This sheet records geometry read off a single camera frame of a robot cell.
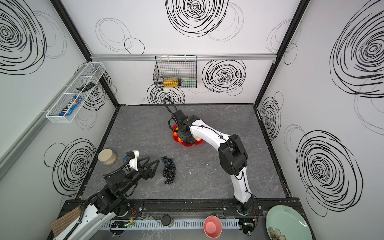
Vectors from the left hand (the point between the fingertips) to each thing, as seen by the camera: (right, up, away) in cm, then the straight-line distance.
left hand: (155, 160), depth 75 cm
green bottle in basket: (+17, +43, +12) cm, 48 cm away
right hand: (+14, +13, +16) cm, 25 cm away
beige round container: (-31, -1, +10) cm, 32 cm away
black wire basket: (+8, +53, +24) cm, 59 cm away
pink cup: (+28, -29, -6) cm, 41 cm away
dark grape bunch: (+6, -8, +8) cm, 13 cm away
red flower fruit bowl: (+8, +8, +20) cm, 23 cm away
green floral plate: (+63, -28, -5) cm, 69 cm away
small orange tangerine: (+10, +8, +19) cm, 23 cm away
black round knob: (+8, -22, -12) cm, 26 cm away
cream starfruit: (+22, +9, +20) cm, 30 cm away
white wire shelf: (-44, +50, +17) cm, 69 cm away
